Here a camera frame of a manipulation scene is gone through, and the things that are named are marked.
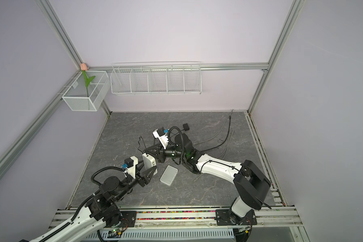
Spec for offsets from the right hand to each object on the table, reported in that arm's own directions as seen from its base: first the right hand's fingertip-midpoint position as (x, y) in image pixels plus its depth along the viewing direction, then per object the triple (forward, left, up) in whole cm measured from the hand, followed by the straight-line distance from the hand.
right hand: (144, 152), depth 68 cm
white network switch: (-1, -8, -25) cm, 26 cm away
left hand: (-3, -2, -7) cm, 8 cm away
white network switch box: (-4, -2, -3) cm, 5 cm away
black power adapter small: (+36, -18, -27) cm, 48 cm away
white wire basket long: (+54, +1, +5) cm, 54 cm away
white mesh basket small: (+38, +40, +6) cm, 56 cm away
